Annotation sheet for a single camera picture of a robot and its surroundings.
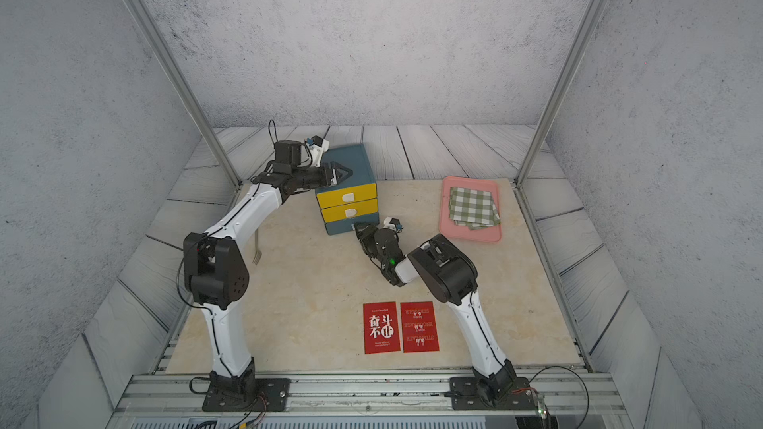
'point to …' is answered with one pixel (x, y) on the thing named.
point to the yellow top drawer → (346, 196)
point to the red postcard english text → (418, 327)
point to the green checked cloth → (473, 209)
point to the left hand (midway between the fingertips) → (350, 174)
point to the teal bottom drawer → (345, 225)
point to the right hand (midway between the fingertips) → (353, 227)
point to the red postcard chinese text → (381, 328)
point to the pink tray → (452, 232)
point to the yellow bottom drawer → (350, 211)
